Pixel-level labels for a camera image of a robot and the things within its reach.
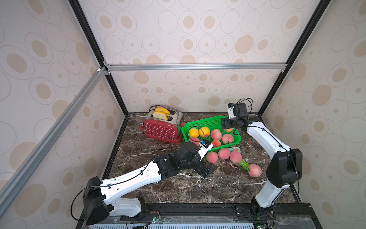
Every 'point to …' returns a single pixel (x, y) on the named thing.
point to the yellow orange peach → (228, 130)
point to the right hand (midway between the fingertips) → (225, 122)
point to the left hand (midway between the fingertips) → (214, 163)
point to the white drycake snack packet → (236, 149)
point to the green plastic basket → (213, 123)
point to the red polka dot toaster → (163, 130)
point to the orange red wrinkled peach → (216, 143)
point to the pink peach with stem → (195, 139)
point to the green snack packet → (244, 165)
